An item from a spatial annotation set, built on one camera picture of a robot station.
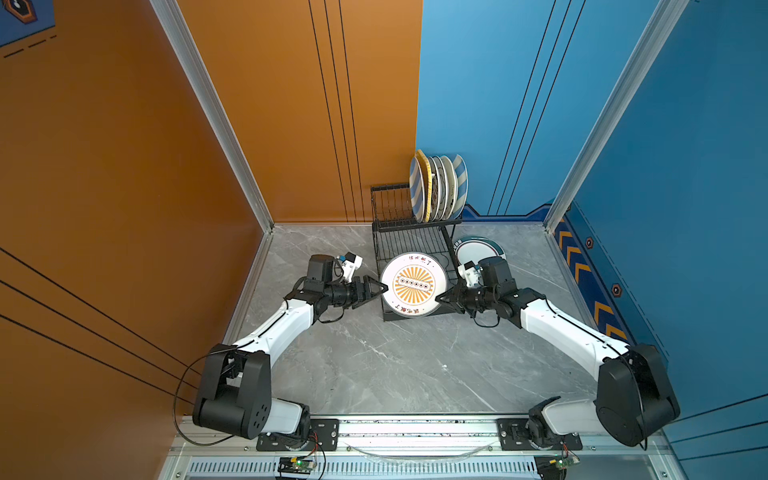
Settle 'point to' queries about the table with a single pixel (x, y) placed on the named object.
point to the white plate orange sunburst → (414, 281)
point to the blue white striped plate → (463, 185)
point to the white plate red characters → (435, 194)
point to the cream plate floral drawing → (453, 186)
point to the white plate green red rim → (476, 248)
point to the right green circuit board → (563, 463)
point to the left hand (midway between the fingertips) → (382, 289)
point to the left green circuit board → (300, 465)
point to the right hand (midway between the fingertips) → (433, 299)
